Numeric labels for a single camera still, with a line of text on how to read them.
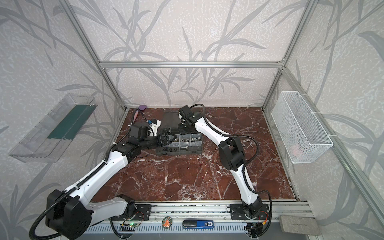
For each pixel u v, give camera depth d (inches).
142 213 28.4
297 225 26.7
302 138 24.0
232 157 22.1
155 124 28.7
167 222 27.8
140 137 24.3
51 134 25.7
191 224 26.1
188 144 38.4
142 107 48.7
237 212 29.0
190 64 37.3
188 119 28.0
